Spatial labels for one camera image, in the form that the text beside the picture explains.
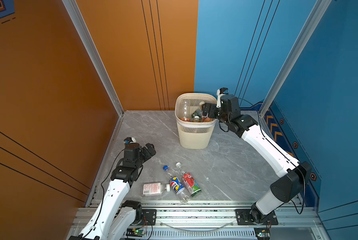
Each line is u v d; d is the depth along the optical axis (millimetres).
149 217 738
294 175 413
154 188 787
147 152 710
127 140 697
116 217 571
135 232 708
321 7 698
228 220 738
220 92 671
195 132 836
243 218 725
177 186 786
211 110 685
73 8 698
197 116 914
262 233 710
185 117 910
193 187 773
